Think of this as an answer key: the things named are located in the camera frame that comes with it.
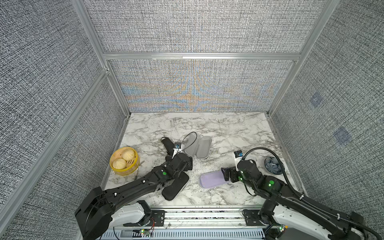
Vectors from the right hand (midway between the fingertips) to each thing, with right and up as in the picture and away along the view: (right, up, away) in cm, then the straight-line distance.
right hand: (228, 164), depth 78 cm
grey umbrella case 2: (-7, -11, +9) cm, 16 cm away
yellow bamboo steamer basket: (-55, -3, +10) cm, 56 cm away
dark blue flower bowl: (+29, -3, +12) cm, 32 cm away
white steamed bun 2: (-57, +3, +11) cm, 58 cm away
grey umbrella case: (-13, +6, +22) cm, 26 cm away
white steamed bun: (-61, -2, +8) cm, 62 cm away
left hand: (-22, +3, +4) cm, 22 cm away
